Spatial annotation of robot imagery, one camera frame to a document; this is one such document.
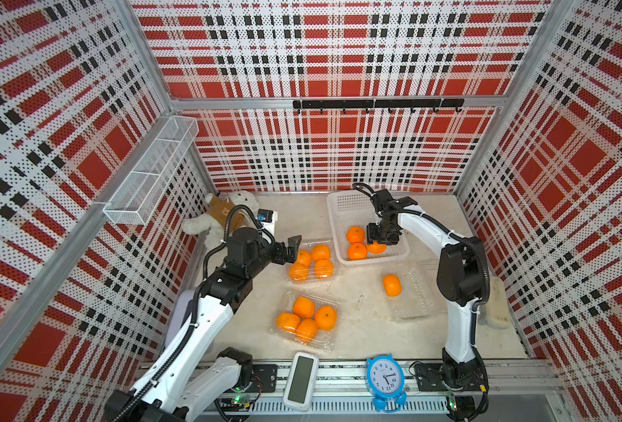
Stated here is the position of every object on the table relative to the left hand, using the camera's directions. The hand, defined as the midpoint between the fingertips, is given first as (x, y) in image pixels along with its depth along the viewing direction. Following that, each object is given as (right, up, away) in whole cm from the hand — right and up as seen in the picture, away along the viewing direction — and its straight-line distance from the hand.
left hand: (289, 234), depth 76 cm
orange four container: (+33, -18, +12) cm, 40 cm away
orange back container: (+3, -10, +20) cm, 22 cm away
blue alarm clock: (+27, -40, -4) cm, 49 cm away
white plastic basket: (+22, +9, +36) cm, 43 cm away
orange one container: (+22, -1, +25) cm, 33 cm away
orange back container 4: (+10, -13, +15) cm, 22 cm away
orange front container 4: (+5, -29, +2) cm, 29 cm away
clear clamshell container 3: (+40, -21, +15) cm, 48 cm away
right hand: (+30, -3, +18) cm, 36 cm away
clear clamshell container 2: (+10, -30, -2) cm, 32 cm away
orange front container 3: (-1, -26, +2) cm, 26 cm away
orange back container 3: (+1, -14, +16) cm, 21 cm away
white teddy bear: (-35, +3, +28) cm, 45 cm away
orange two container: (+22, -7, +20) cm, 31 cm away
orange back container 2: (+9, -8, +20) cm, 23 cm away
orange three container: (+29, -6, +18) cm, 35 cm away
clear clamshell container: (+6, -12, +20) cm, 24 cm away
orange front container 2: (+11, -27, +6) cm, 30 cm away
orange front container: (+4, -23, +6) cm, 24 cm away
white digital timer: (+4, -40, -7) cm, 40 cm away
